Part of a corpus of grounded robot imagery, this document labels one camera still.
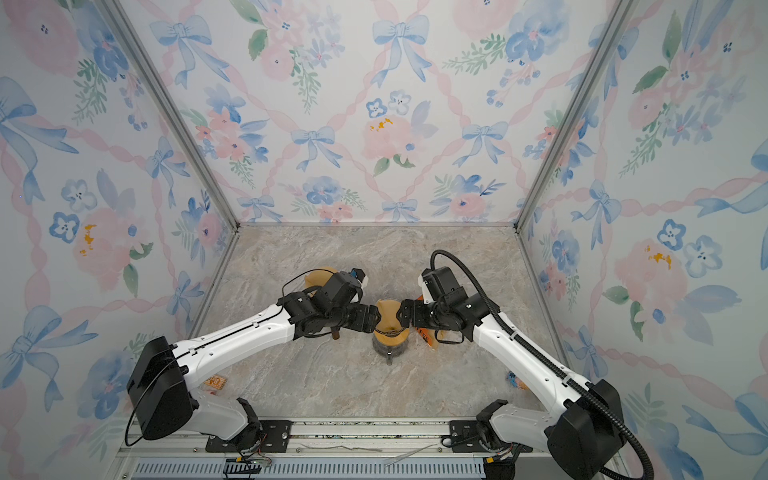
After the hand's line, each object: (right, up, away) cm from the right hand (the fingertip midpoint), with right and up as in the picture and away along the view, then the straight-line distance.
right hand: (410, 314), depth 80 cm
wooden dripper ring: (-5, -6, 0) cm, 8 cm away
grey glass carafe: (-6, -10, +1) cm, 12 cm away
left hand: (-10, 0, 0) cm, 10 cm away
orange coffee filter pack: (+6, -8, +9) cm, 14 cm away
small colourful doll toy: (+22, -12, -15) cm, 29 cm away
